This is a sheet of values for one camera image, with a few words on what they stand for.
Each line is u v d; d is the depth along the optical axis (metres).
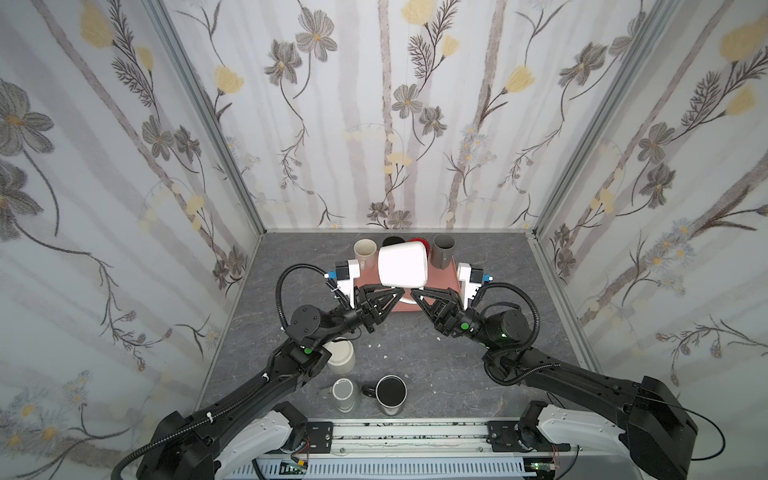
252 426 0.57
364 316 0.56
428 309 0.61
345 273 0.55
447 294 0.59
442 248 1.02
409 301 0.60
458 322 0.56
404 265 0.56
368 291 0.60
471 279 0.56
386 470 0.70
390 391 0.74
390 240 1.06
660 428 0.41
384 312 0.59
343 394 0.72
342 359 0.80
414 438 0.75
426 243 1.07
